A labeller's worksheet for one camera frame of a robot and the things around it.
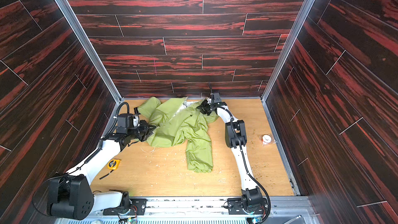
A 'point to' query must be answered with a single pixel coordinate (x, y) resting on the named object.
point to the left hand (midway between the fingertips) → (157, 125)
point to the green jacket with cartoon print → (180, 124)
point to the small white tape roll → (266, 139)
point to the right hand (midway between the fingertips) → (199, 106)
